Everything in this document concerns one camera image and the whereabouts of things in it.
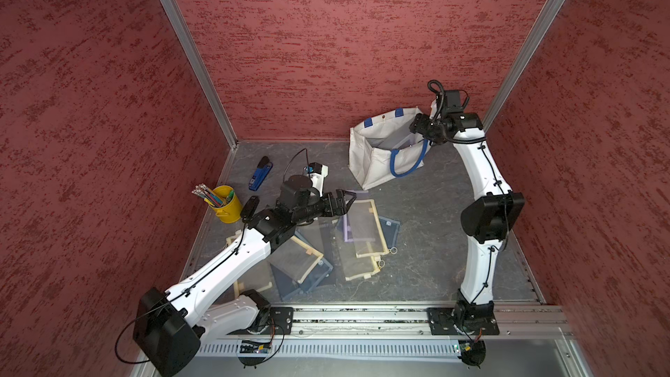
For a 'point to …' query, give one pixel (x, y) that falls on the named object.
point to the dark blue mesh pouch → (288, 287)
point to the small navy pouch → (391, 229)
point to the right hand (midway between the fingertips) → (418, 131)
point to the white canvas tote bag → (371, 166)
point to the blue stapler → (261, 174)
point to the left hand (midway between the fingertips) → (344, 202)
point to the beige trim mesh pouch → (296, 259)
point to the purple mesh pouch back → (343, 225)
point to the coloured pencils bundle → (208, 195)
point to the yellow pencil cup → (231, 211)
